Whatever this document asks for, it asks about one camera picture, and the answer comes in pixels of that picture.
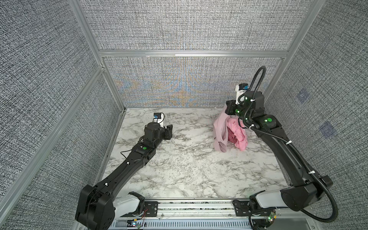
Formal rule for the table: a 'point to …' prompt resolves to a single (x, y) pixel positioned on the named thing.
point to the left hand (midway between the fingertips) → (168, 125)
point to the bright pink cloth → (235, 133)
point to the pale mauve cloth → (220, 132)
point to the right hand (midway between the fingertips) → (227, 100)
